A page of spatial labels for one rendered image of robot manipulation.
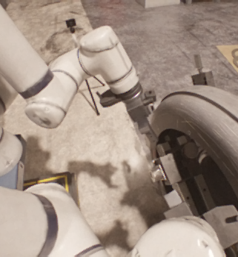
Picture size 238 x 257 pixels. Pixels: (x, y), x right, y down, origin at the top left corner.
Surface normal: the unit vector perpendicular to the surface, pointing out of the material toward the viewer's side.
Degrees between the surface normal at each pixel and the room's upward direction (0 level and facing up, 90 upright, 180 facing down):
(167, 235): 20
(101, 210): 0
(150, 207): 0
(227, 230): 25
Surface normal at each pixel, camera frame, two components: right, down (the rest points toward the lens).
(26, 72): 0.49, 0.45
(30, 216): 0.91, -0.37
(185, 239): -0.34, -0.53
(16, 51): 0.70, 0.23
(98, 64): -0.19, 0.76
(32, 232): 0.93, -0.07
